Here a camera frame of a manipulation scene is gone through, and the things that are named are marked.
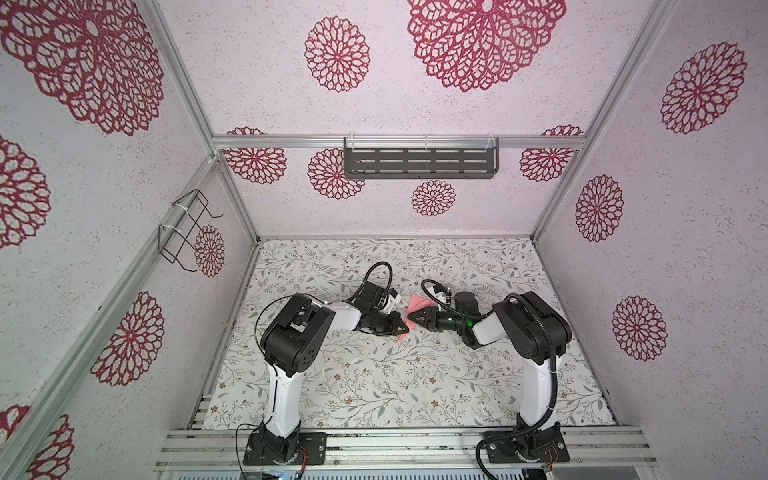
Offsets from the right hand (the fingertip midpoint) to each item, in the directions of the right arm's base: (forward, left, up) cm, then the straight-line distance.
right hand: (410, 315), depth 95 cm
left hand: (-5, +2, -5) cm, 7 cm away
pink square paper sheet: (+6, -2, -2) cm, 6 cm away
